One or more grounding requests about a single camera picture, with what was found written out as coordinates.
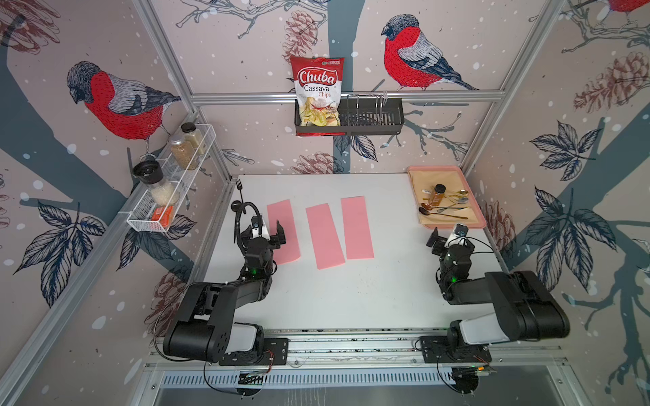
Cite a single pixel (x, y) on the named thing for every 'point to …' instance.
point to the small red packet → (166, 217)
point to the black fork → (239, 187)
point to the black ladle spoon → (236, 206)
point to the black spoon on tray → (426, 212)
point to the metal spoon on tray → (460, 192)
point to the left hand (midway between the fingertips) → (269, 218)
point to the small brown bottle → (437, 194)
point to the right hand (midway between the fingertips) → (448, 230)
